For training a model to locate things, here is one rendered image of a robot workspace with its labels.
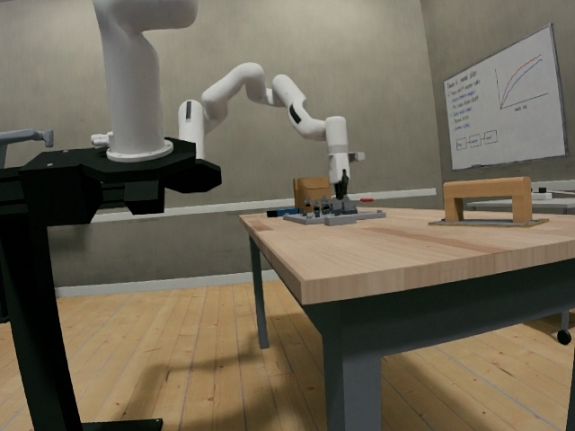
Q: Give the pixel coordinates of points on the blue spirit level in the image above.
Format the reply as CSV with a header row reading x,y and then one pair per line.
x,y
281,212

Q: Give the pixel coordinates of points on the small brown cardboard box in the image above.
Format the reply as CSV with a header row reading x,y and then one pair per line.
x,y
313,188

